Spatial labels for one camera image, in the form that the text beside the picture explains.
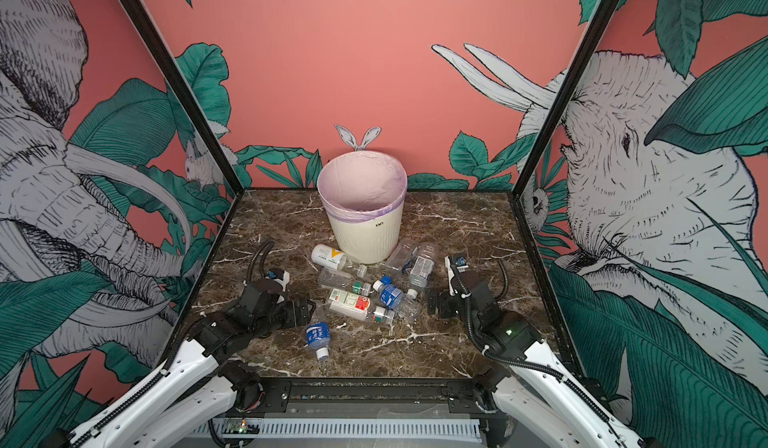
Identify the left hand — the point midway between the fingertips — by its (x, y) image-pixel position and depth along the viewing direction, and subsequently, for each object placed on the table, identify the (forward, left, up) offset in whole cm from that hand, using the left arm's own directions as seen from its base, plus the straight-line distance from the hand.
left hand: (303, 303), depth 78 cm
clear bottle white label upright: (+15, -34, -5) cm, 38 cm away
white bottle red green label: (+1, -12, -5) cm, 13 cm away
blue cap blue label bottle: (+4, -24, -6) cm, 25 cm away
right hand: (+1, -36, +7) cm, 36 cm away
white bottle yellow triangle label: (+17, -6, -5) cm, 19 cm away
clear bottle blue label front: (-6, -4, -6) cm, 9 cm away
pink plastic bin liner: (+36, -15, +7) cm, 40 cm away
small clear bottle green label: (0, -21, -11) cm, 24 cm away
